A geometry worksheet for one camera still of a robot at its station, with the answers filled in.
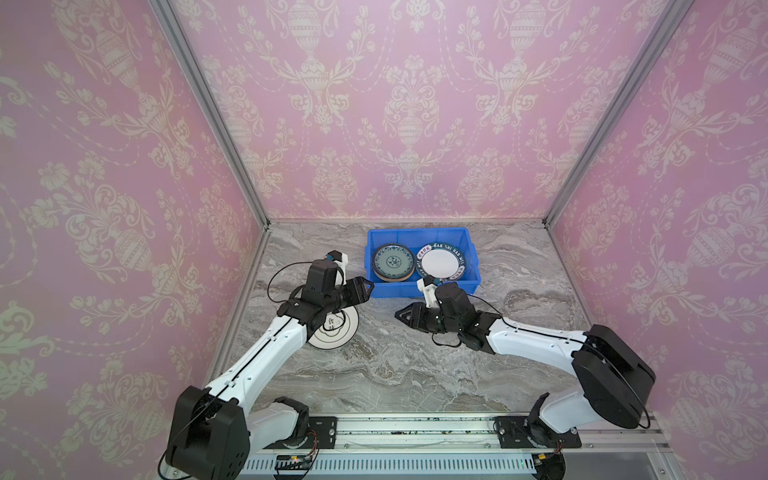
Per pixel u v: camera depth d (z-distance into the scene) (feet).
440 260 3.48
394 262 3.41
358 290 2.35
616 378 1.40
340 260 2.48
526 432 2.21
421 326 2.39
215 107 2.87
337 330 3.01
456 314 2.16
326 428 2.45
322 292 2.04
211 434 1.28
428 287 2.58
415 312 2.56
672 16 2.26
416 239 3.62
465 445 2.40
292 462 2.40
